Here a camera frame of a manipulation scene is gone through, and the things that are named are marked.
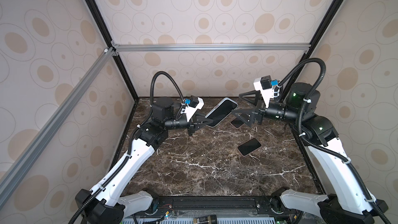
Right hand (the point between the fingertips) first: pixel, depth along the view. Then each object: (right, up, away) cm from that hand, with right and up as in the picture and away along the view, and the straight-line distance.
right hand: (237, 104), depth 54 cm
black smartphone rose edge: (+16, -24, +41) cm, 50 cm away
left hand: (-8, -6, +4) cm, 11 cm away
